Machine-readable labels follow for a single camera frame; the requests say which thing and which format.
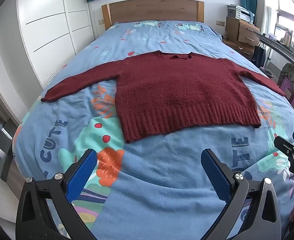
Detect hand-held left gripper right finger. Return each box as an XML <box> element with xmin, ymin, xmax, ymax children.
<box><xmin>201</xmin><ymin>149</ymin><xmax>282</xmax><ymax>240</ymax></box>

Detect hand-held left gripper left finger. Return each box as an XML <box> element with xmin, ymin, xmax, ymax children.
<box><xmin>15</xmin><ymin>149</ymin><xmax>98</xmax><ymax>240</ymax></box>

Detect dark red knitted sweater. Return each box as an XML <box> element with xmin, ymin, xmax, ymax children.
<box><xmin>41</xmin><ymin>50</ymin><xmax>287</xmax><ymax>144</ymax></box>

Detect chair with piled clothes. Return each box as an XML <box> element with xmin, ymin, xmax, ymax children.
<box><xmin>277</xmin><ymin>64</ymin><xmax>294</xmax><ymax>105</ymax></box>

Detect blue printed bed blanket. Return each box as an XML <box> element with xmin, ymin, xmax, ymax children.
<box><xmin>12</xmin><ymin>20</ymin><xmax>294</xmax><ymax>240</ymax></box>

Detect dark bag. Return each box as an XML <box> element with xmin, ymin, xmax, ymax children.
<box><xmin>252</xmin><ymin>43</ymin><xmax>267</xmax><ymax>68</ymax></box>

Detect wooden dresser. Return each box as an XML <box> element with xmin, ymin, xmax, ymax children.
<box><xmin>222</xmin><ymin>17</ymin><xmax>261</xmax><ymax>60</ymax></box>

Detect window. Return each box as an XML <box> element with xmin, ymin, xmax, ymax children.
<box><xmin>263</xmin><ymin>0</ymin><xmax>294</xmax><ymax>55</ymax></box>

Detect white wardrobe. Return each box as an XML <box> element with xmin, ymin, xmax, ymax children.
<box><xmin>17</xmin><ymin>0</ymin><xmax>95</xmax><ymax>90</ymax></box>

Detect wooden bed headboard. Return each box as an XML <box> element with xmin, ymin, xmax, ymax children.
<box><xmin>101</xmin><ymin>0</ymin><xmax>205</xmax><ymax>30</ymax></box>

